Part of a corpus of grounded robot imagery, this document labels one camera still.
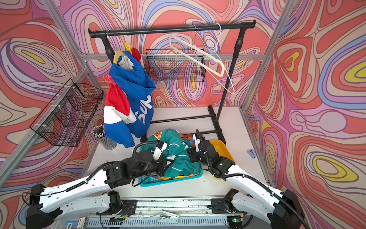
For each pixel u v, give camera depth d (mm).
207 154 566
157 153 601
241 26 566
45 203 402
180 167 692
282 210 392
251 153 910
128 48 665
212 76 702
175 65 957
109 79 528
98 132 824
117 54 571
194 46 602
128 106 618
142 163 493
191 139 852
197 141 701
